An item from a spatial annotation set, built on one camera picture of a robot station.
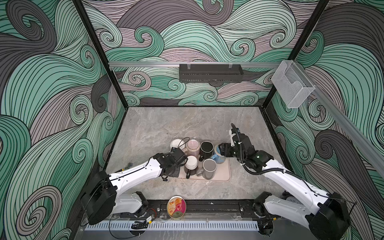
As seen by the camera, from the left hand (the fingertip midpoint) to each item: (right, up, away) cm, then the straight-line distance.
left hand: (174, 169), depth 82 cm
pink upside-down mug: (+11, +12, +2) cm, 16 cm away
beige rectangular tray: (+28, -3, +3) cm, 28 cm away
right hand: (+27, +13, -1) cm, 30 cm away
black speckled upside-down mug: (+19, +11, +4) cm, 22 cm away
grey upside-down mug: (+20, +1, +2) cm, 20 cm away
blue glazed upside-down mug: (+25, +6, +1) cm, 26 cm away
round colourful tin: (+2, -14, -11) cm, 18 cm away
